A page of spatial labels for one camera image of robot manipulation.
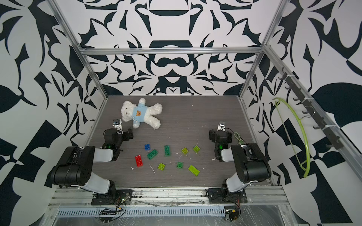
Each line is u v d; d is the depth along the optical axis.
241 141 0.94
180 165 0.85
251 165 0.46
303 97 0.60
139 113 0.99
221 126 0.81
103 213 0.73
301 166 0.61
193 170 0.83
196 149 0.89
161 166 0.83
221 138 0.73
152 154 0.89
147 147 0.91
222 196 0.67
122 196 0.74
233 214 0.71
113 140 0.73
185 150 0.89
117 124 0.81
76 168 0.45
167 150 0.89
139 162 0.85
